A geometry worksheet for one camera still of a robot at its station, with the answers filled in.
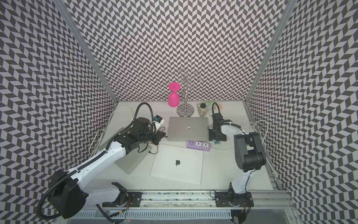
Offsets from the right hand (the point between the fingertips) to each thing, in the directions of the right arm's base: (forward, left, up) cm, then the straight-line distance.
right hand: (216, 140), depth 95 cm
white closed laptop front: (-16, +25, 0) cm, 30 cm away
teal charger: (-1, +1, +1) cm, 2 cm away
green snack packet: (+27, +3, +6) cm, 28 cm away
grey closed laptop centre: (+12, +23, -4) cm, 26 cm away
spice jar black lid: (+21, +8, +8) cm, 24 cm away
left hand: (-5, +33, +16) cm, 37 cm away
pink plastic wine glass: (+18, +28, +24) cm, 41 cm away
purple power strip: (-4, +13, +2) cm, 14 cm away
